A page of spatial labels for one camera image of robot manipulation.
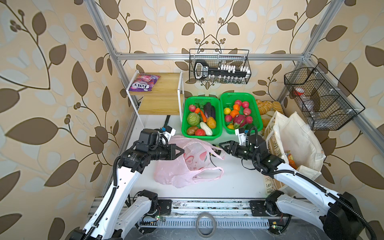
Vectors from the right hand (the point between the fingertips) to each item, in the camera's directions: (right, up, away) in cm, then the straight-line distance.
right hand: (222, 147), depth 76 cm
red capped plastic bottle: (+43, +30, +5) cm, 53 cm away
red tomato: (-11, +6, +20) cm, 24 cm away
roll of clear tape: (-7, -34, -1) cm, 35 cm away
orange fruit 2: (+14, +19, +32) cm, 40 cm away
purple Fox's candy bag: (-43, +36, +8) cm, 57 cm away
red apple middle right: (+24, +20, +34) cm, 46 cm away
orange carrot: (-13, +21, +36) cm, 44 cm away
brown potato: (-17, +7, +23) cm, 29 cm away
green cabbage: (-16, +15, +25) cm, 33 cm away
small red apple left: (+10, +15, +32) cm, 36 cm away
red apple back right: (+25, +26, +40) cm, 54 cm away
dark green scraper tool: (-36, +13, +35) cm, 52 cm away
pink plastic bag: (-20, -9, -9) cm, 24 cm away
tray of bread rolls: (+40, +22, +36) cm, 58 cm away
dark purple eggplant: (-4, +21, +33) cm, 39 cm away
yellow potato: (-3, +12, +26) cm, 29 cm away
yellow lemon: (+10, +21, +35) cm, 42 cm away
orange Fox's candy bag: (+37, -8, +2) cm, 38 cm away
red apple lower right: (+24, +14, +29) cm, 40 cm away
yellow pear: (+10, +10, +23) cm, 27 cm away
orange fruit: (+17, +24, +36) cm, 47 cm away
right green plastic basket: (+11, +29, +40) cm, 50 cm away
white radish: (-5, +6, +23) cm, 24 cm away
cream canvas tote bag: (+40, +2, +7) cm, 41 cm away
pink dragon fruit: (+16, +14, +23) cm, 32 cm away
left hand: (-18, 0, -9) cm, 20 cm away
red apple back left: (+20, +28, +40) cm, 52 cm away
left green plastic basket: (-10, +15, +34) cm, 38 cm away
